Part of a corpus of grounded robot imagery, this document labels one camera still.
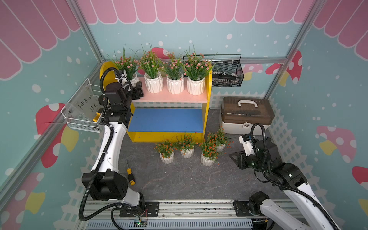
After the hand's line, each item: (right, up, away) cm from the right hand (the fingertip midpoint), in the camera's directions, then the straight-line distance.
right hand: (232, 154), depth 69 cm
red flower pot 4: (-2, +5, +16) cm, 17 cm away
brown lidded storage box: (+10, +21, +19) cm, 30 cm away
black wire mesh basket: (+3, +47, +22) cm, 52 cm away
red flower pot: (-34, -1, +12) cm, 36 cm away
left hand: (-50, +35, +3) cm, 61 cm away
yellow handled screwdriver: (-58, -14, +18) cm, 62 cm away
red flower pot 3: (-10, -2, +10) cm, 14 cm away
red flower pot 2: (-23, +3, +12) cm, 26 cm away
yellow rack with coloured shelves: (-38, +19, +27) cm, 51 cm away
